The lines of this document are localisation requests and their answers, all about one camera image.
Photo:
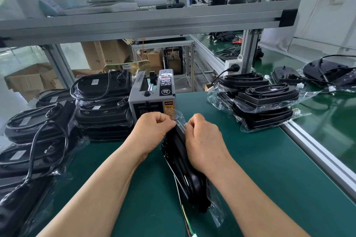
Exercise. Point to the group of bagged black lamps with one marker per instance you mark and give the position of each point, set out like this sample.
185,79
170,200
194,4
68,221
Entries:
256,103

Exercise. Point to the white power socket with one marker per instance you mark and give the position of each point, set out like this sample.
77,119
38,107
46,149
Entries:
233,67

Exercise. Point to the white handset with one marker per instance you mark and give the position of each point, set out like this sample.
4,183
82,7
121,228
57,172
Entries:
50,7

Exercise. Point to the aluminium table edge rail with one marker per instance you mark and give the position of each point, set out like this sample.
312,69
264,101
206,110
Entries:
322,159

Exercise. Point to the small brown cardboard box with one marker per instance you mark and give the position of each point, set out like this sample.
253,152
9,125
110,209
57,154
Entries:
209,87

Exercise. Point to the person's right forearm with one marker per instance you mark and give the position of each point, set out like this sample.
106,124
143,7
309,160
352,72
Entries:
261,206

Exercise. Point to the grey tape dispenser machine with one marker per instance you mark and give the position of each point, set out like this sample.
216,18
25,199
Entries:
147,100

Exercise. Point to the person's left forearm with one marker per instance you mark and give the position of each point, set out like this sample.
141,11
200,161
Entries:
92,200

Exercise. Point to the person's left hand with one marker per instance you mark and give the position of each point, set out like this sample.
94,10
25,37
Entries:
147,134

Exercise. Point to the unbagged black lamps with cables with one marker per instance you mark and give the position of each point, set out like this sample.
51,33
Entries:
325,73

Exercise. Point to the black phone on shelf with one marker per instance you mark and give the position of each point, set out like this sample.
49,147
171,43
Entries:
170,6

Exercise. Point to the white flat scale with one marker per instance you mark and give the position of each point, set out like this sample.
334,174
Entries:
100,6

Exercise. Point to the grey metal shelf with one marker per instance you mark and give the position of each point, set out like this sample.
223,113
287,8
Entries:
150,22

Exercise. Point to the person's right hand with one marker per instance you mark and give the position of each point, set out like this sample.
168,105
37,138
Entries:
206,145

